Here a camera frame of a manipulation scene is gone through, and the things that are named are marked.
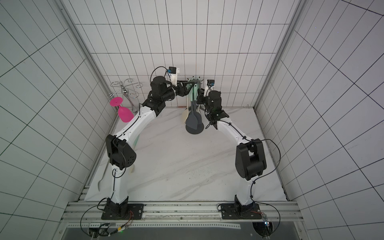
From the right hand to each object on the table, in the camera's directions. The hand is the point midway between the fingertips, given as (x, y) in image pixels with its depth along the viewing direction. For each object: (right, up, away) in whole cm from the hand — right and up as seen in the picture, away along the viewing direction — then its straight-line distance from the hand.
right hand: (203, 86), depth 85 cm
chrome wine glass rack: (-49, +1, +7) cm, 50 cm away
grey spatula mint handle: (-6, -19, +8) cm, 22 cm away
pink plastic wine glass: (-50, -16, +9) cm, 53 cm away
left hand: (-7, -1, -6) cm, 9 cm away
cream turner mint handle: (-11, -15, +15) cm, 23 cm away
